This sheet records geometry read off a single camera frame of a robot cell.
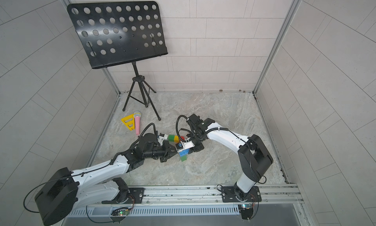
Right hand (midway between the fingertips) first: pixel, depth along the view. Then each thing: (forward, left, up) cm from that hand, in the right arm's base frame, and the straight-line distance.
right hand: (189, 146), depth 82 cm
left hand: (-5, +3, +6) cm, 9 cm away
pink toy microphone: (+25, +35, -1) cm, 43 cm away
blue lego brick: (-5, +2, +3) cm, 6 cm away
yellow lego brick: (+6, +8, -2) cm, 10 cm away
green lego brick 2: (-5, +3, -5) cm, 8 cm away
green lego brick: (+7, +11, -3) cm, 13 cm away
